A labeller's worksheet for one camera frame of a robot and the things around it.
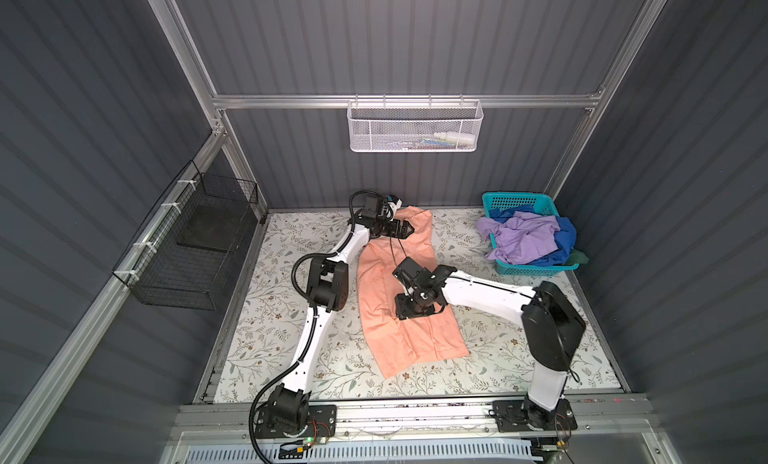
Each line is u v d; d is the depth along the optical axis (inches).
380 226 37.8
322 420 29.5
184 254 29.0
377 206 37.9
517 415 29.0
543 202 44.2
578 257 36.3
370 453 30.3
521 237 37.2
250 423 26.8
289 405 25.5
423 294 25.1
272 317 36.0
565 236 37.0
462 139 34.3
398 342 33.9
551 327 20.2
